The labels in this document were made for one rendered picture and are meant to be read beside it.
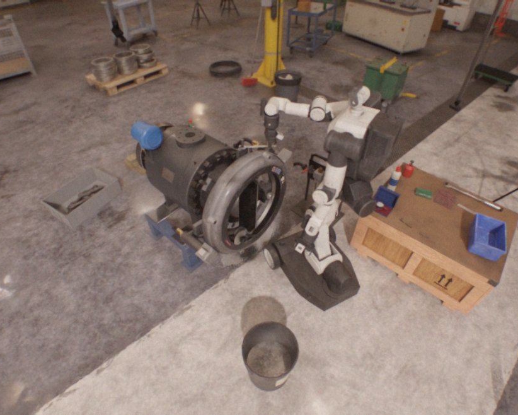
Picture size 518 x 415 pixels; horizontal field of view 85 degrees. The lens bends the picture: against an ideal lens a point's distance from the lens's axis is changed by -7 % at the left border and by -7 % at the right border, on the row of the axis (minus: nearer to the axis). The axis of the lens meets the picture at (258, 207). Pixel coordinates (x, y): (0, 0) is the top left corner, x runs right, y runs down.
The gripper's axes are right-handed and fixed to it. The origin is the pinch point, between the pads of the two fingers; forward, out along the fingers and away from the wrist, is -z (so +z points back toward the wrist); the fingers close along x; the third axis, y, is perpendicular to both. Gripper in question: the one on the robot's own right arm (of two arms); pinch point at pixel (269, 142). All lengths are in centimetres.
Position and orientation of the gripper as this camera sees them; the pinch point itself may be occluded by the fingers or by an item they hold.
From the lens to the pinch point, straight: 188.8
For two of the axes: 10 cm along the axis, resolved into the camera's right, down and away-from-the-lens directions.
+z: 0.5, -7.5, -6.6
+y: -9.8, 0.8, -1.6
